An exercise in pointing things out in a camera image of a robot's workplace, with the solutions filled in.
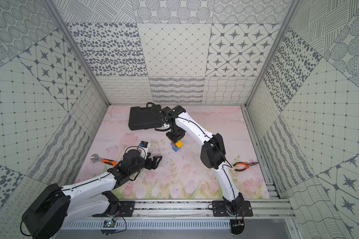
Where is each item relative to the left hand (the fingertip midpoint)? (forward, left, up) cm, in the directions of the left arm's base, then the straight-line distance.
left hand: (159, 157), depth 83 cm
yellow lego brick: (+7, -11, +2) cm, 14 cm away
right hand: (+9, -11, +3) cm, 14 cm away
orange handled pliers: (+1, -52, -9) cm, 53 cm away
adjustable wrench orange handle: (+2, +41, -7) cm, 42 cm away
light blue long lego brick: (+8, -8, -3) cm, 12 cm away
